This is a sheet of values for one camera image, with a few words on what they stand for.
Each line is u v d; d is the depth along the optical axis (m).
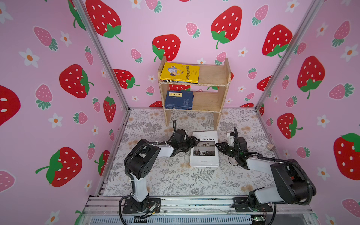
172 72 0.77
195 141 0.86
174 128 0.83
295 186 0.44
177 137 0.77
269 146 0.95
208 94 1.04
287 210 0.73
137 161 0.51
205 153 0.88
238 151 0.72
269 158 0.54
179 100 0.92
